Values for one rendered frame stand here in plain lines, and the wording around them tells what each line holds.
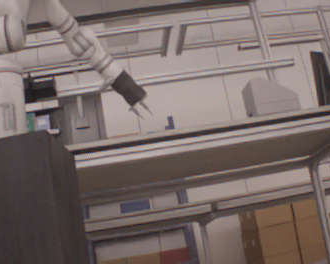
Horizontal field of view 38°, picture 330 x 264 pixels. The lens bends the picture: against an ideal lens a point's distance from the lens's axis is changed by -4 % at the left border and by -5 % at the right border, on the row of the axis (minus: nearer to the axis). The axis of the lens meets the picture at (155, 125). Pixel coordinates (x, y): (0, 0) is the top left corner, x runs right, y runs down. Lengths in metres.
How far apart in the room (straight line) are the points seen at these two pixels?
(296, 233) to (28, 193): 4.41
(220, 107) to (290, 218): 1.88
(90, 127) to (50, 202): 2.89
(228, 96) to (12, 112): 5.43
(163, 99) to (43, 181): 5.38
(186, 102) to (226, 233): 1.68
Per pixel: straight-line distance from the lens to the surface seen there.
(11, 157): 0.96
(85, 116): 3.76
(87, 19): 2.80
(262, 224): 5.07
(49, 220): 0.92
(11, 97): 1.09
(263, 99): 1.77
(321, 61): 4.25
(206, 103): 6.30
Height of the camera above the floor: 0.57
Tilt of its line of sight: 16 degrees up
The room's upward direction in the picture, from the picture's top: 10 degrees counter-clockwise
